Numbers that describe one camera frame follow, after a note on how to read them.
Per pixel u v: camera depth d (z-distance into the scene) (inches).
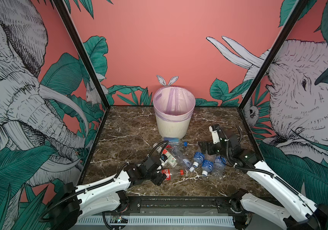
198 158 33.8
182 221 27.6
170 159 33.1
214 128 26.2
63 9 27.6
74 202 16.1
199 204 29.9
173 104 39.9
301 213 15.3
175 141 38.8
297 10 27.6
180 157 34.5
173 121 31.3
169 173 31.4
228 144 21.4
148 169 23.9
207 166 32.8
